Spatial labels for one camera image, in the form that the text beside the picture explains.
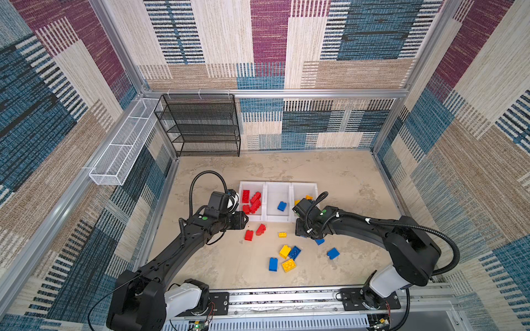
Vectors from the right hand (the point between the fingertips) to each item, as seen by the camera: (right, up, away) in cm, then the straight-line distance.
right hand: (304, 233), depth 88 cm
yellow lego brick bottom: (-8, -6, -4) cm, 11 cm away
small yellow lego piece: (-9, -1, +1) cm, 9 cm away
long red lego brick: (-26, +14, +12) cm, 32 cm away
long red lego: (-21, +10, +8) cm, 24 cm away
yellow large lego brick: (-5, +15, -16) cm, 23 cm away
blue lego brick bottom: (-4, -7, -3) cm, 9 cm away
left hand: (-25, +8, -4) cm, 26 cm away
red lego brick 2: (-23, -1, +2) cm, 23 cm away
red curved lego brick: (-18, +1, +1) cm, 18 cm away
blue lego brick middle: (+7, -3, 0) cm, 7 cm away
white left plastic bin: (-22, +13, +10) cm, 28 cm away
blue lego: (-9, +10, +9) cm, 16 cm away
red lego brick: (-25, +9, +9) cm, 28 cm away
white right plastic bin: (0, +17, +12) cm, 20 cm away
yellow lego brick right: (+4, +13, +12) cm, 18 cm away
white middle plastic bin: (-11, +16, +14) cm, 24 cm away
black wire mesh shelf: (-51, +50, +23) cm, 75 cm away
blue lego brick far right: (+11, -7, -3) cm, 14 cm away
